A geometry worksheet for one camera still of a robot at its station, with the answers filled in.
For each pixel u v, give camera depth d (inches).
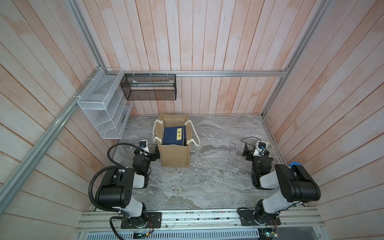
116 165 26.7
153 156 32.2
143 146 30.0
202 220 29.4
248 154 32.2
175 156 32.6
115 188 18.0
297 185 18.0
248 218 28.8
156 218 29.0
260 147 30.1
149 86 41.3
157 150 31.5
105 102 27.0
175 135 35.6
